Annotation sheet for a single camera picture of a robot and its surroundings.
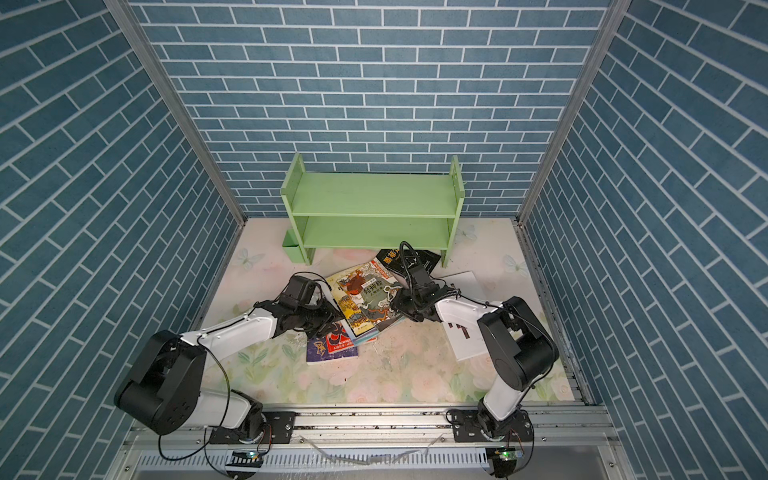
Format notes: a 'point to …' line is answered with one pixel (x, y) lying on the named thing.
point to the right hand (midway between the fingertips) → (391, 303)
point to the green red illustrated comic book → (364, 296)
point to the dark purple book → (333, 345)
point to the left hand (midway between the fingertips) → (345, 318)
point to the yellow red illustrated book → (359, 327)
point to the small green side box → (292, 247)
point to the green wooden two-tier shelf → (371, 211)
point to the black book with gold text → (399, 261)
